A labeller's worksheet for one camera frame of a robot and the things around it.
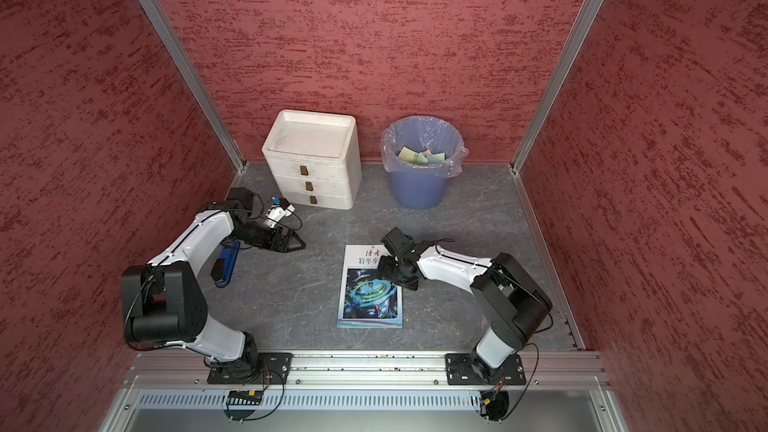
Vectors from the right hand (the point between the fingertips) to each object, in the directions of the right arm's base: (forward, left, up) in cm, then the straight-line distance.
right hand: (387, 283), depth 88 cm
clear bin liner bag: (+45, -13, +21) cm, 51 cm away
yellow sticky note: (+41, -9, +14) cm, 44 cm away
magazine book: (-5, +6, 0) cm, 8 cm away
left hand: (+7, +28, +10) cm, 30 cm away
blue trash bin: (+28, -12, +11) cm, 33 cm away
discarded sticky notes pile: (+34, -13, +19) cm, 42 cm away
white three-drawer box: (+31, +22, +24) cm, 44 cm away
